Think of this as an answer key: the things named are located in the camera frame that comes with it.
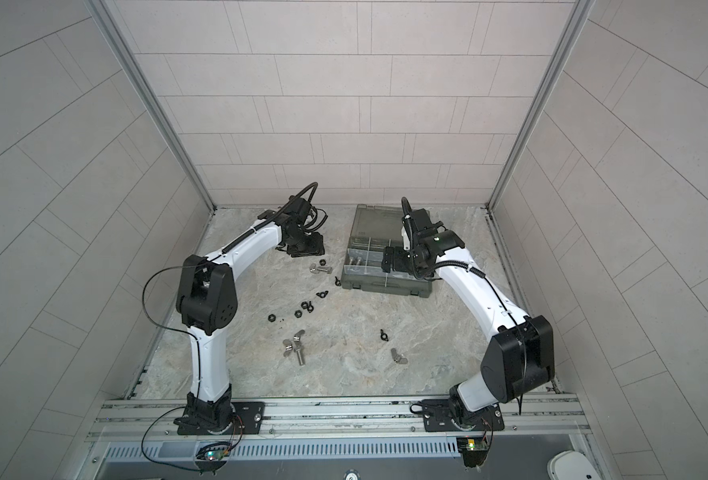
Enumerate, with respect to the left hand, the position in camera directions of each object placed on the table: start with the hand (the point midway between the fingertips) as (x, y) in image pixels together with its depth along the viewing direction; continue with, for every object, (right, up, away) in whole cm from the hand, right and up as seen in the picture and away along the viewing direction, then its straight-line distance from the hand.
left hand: (327, 245), depth 95 cm
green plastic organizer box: (+15, +6, +17) cm, 24 cm away
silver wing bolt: (-9, -27, -12) cm, 31 cm away
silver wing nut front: (+22, -30, -14) cm, 40 cm away
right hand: (+20, -5, -13) cm, 25 cm away
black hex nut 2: (-15, -21, -8) cm, 27 cm away
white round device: (+57, -46, -31) cm, 79 cm away
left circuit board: (-20, -43, -31) cm, 56 cm away
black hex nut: (-8, -20, -6) cm, 22 cm away
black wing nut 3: (+3, -12, +1) cm, 12 cm away
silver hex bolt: (-4, -9, +4) cm, 10 cm away
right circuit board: (+38, -46, -27) cm, 65 cm away
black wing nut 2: (-1, -15, -2) cm, 15 cm away
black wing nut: (+18, -26, -10) cm, 33 cm away
